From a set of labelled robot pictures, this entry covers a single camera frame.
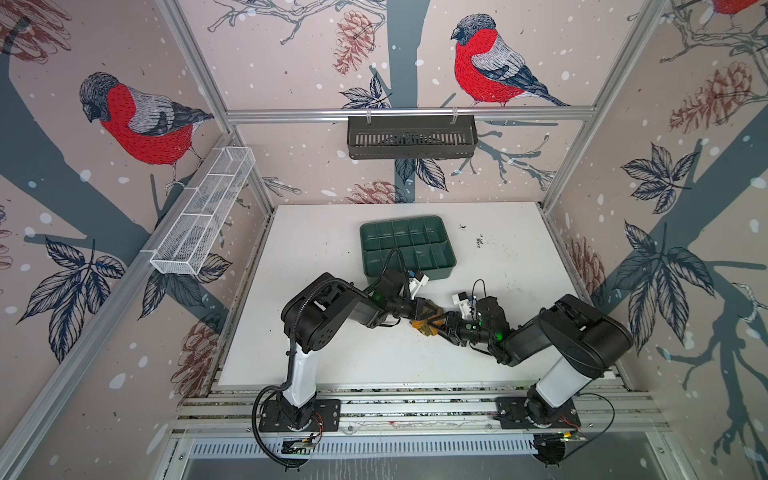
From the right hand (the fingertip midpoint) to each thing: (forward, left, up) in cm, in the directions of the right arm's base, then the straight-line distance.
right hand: (430, 329), depth 86 cm
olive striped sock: (+1, +1, +1) cm, 2 cm away
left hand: (+4, -2, 0) cm, 4 cm away
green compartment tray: (+28, +7, +5) cm, 29 cm away
